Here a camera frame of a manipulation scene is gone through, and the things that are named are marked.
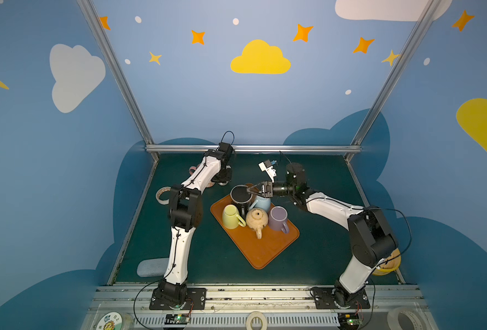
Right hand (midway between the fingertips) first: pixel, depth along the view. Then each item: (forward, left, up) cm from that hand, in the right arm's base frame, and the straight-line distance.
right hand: (249, 189), depth 79 cm
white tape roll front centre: (-38, -3, -23) cm, 45 cm away
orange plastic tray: (-16, -6, -23) cm, 29 cm away
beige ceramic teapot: (-5, -4, -14) cm, 15 cm away
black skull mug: (+3, +4, -11) cm, 12 cm away
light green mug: (-5, +8, -14) cm, 17 cm away
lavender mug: (-5, -12, -14) cm, 20 cm away
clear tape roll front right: (-38, -52, -23) cm, 68 cm away
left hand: (+16, +13, -15) cm, 25 cm away
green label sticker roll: (-43, +41, -13) cm, 61 cm away
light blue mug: (+3, -5, -14) cm, 15 cm away
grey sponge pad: (-26, +36, -18) cm, 48 cm away
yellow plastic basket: (-19, -57, -21) cm, 64 cm away
